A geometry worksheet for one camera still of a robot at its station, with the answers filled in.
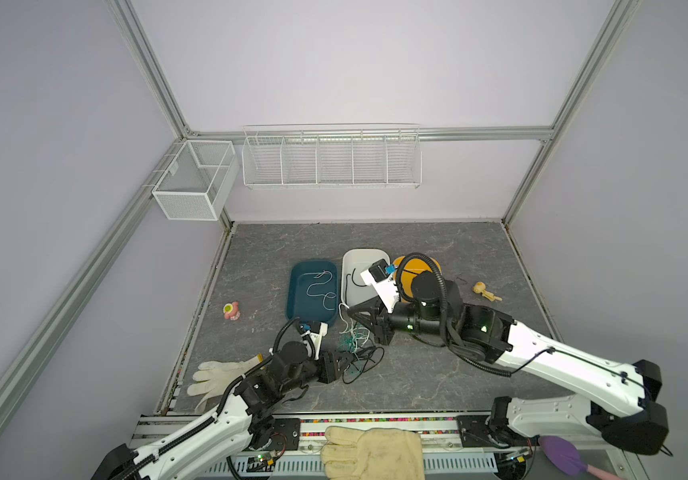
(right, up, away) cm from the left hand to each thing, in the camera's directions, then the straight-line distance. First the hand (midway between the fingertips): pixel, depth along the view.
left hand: (348, 362), depth 77 cm
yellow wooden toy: (+43, +17, +22) cm, 51 cm away
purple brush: (+53, -21, -6) cm, 57 cm away
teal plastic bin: (-13, +15, +23) cm, 30 cm away
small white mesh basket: (-52, +52, +22) cm, 77 cm away
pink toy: (-37, +10, +14) cm, 41 cm away
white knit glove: (-37, -7, +6) cm, 38 cm away
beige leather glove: (+6, -20, -6) cm, 22 cm away
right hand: (+1, +16, -17) cm, 24 cm away
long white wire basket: (-6, +61, +22) cm, 65 cm away
